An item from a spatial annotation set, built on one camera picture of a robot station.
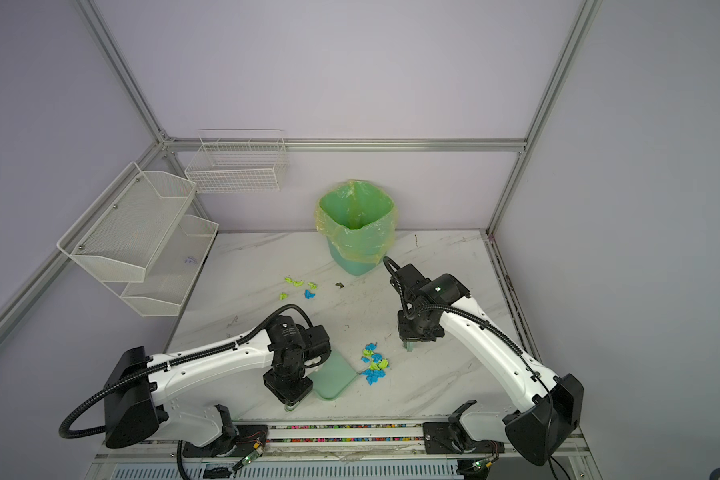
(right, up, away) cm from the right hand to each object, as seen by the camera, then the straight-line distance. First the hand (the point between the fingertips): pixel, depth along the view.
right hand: (407, 333), depth 74 cm
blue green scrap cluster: (-8, -11, +10) cm, 17 cm away
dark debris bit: (-20, +10, +30) cm, 38 cm away
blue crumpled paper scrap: (-31, +7, +27) cm, 42 cm away
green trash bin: (-16, +16, +33) cm, 40 cm away
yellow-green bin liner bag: (-13, +34, +34) cm, 50 cm away
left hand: (-30, -16, -5) cm, 34 cm away
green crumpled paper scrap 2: (-39, +6, +27) cm, 48 cm away
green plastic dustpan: (-20, -14, +6) cm, 25 cm away
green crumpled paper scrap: (-36, +10, +30) cm, 48 cm away
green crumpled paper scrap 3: (-30, +9, +30) cm, 43 cm away
